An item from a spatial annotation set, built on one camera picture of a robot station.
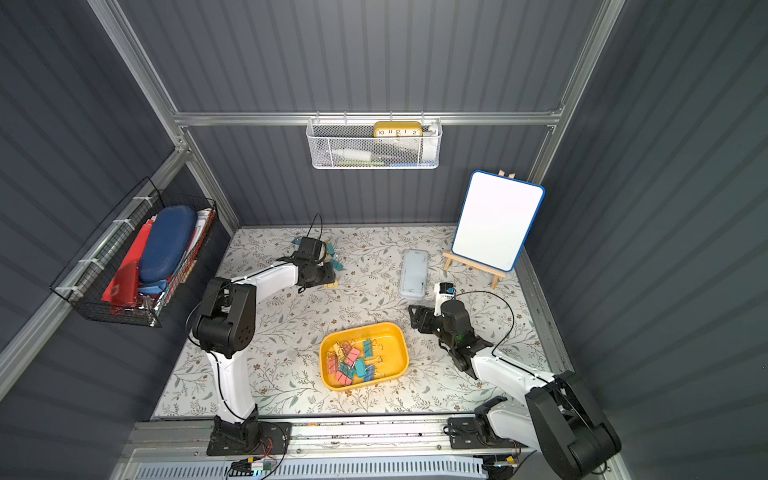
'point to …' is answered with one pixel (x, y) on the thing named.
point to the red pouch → (122, 292)
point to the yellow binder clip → (332, 285)
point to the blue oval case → (166, 243)
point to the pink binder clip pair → (333, 368)
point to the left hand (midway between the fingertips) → (332, 274)
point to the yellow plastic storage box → (363, 355)
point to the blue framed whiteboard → (495, 221)
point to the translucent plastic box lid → (413, 277)
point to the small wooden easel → (477, 266)
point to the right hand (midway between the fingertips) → (425, 306)
